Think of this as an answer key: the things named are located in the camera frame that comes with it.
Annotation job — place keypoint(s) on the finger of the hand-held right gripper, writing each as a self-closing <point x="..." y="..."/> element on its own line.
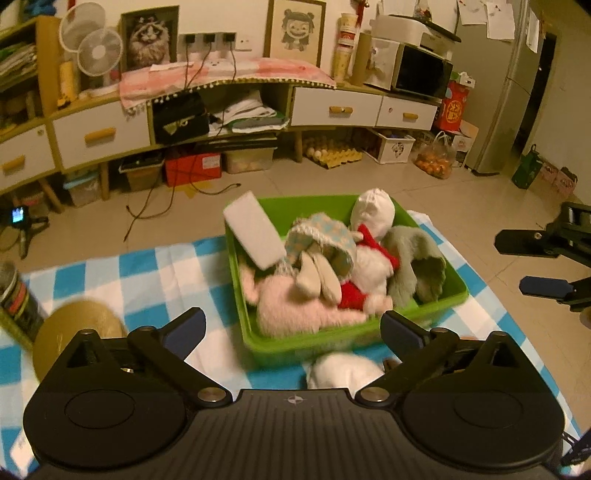
<point x="545" y="286"/>
<point x="526" y="242"/>

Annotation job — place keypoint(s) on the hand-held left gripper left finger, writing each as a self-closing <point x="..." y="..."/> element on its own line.
<point x="187" y="330"/>

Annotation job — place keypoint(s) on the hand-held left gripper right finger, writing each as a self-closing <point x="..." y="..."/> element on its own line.
<point x="401" y="330"/>

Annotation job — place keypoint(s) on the white plush brown patch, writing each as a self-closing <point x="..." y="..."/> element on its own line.
<point x="341" y="371"/>

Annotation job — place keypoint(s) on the grey plush toy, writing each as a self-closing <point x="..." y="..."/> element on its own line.
<point x="415" y="240"/>

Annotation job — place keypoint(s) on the pink plush toy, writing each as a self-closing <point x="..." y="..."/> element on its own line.
<point x="286" y="304"/>

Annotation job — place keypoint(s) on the green plastic bin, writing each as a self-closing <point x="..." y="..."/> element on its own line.
<point x="295" y="344"/>

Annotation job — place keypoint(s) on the white foam block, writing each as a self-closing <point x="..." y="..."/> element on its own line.
<point x="254" y="230"/>

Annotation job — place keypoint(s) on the white doll red clothes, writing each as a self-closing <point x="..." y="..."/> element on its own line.
<point x="374" y="212"/>

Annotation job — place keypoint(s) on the bunny plush checkered hat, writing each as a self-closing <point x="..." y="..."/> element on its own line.
<point x="323" y="235"/>

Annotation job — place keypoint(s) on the pink printed cartons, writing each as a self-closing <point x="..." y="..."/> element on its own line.
<point x="558" y="180"/>

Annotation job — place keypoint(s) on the blue white checkered mat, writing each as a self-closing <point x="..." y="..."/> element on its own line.
<point x="152" y="286"/>

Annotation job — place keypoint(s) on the green bag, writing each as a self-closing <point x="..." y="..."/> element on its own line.
<point x="527" y="168"/>

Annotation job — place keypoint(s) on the cardboard box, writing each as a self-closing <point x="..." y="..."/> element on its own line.
<point x="464" y="143"/>

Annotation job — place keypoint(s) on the plastic bag of oranges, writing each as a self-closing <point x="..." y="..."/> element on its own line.
<point x="435" y="161"/>

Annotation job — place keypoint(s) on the silver fridge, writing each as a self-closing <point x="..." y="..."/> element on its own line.
<point x="503" y="101"/>

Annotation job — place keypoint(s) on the red gift bag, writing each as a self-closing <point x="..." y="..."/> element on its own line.
<point x="453" y="108"/>

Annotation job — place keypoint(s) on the red box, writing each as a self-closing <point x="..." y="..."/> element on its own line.
<point x="191" y="170"/>

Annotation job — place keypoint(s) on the storage box dark lid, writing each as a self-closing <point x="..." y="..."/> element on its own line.
<point x="141" y="173"/>

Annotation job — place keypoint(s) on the white plastic crate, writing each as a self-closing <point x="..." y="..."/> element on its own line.
<point x="392" y="147"/>

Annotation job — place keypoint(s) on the dark tin can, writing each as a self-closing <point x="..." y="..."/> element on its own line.
<point x="18" y="304"/>

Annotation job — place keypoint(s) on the clear box blue lid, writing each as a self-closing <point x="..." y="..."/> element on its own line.
<point x="83" y="191"/>

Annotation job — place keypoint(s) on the clear storage box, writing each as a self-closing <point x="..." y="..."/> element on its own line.
<point x="247" y="161"/>

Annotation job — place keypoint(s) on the small black tripod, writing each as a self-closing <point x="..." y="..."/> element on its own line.
<point x="27" y="235"/>

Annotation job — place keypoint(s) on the egg tray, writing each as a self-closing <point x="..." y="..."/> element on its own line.
<point x="332" y="154"/>

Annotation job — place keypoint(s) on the black microwave oven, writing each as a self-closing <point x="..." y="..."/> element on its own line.
<point x="422" y="71"/>

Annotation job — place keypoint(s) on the small lit screen device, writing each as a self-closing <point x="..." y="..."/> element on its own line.
<point x="18" y="217"/>

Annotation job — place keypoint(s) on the white paper note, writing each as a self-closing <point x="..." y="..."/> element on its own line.
<point x="533" y="30"/>
<point x="501" y="21"/>
<point x="472" y="11"/>

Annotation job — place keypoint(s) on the black bag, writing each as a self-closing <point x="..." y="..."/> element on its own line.
<point x="180" y="120"/>

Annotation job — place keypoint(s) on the wooden sideboard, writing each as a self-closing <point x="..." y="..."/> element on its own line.
<point x="295" y="138"/>

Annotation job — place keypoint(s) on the pile of folded cloths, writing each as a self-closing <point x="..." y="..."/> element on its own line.
<point x="249" y="113"/>

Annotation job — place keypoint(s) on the white cloth cover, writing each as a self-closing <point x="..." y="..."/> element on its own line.
<point x="381" y="62"/>

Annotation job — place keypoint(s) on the white boxy appliance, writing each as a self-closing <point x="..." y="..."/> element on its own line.
<point x="406" y="30"/>

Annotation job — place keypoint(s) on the stack of paper cups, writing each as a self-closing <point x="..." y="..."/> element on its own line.
<point x="346" y="46"/>

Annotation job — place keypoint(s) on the yellow cylinder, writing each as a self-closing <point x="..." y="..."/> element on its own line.
<point x="69" y="81"/>

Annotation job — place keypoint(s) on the pink cloth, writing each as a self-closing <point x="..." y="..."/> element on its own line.
<point x="277" y="69"/>

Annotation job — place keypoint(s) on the white desk fan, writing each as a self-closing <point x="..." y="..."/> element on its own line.
<point x="99" y="53"/>
<point x="78" y="23"/>

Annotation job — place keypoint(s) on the framed cat picture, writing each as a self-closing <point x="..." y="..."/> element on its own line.
<point x="150" y="39"/>

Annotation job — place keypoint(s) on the wooden shelf unit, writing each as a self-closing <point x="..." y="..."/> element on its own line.
<point x="44" y="55"/>

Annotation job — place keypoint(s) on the framed cartoon girl picture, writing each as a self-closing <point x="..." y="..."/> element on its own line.
<point x="295" y="32"/>

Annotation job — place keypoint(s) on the stack of papers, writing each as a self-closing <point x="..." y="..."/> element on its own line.
<point x="16" y="64"/>

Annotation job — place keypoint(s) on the row of wall sockets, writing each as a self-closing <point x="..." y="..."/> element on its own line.
<point x="242" y="44"/>

